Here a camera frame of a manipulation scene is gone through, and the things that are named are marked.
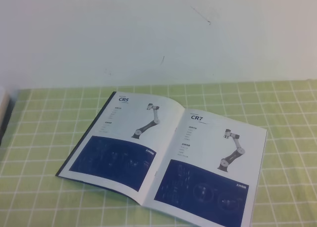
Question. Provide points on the dark blue robot brochure book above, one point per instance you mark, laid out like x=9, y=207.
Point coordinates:
x=200, y=167

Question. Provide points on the green checked tablecloth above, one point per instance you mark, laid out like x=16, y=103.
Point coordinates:
x=45, y=125

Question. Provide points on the beige table edge board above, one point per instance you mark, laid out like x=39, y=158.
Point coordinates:
x=5, y=109

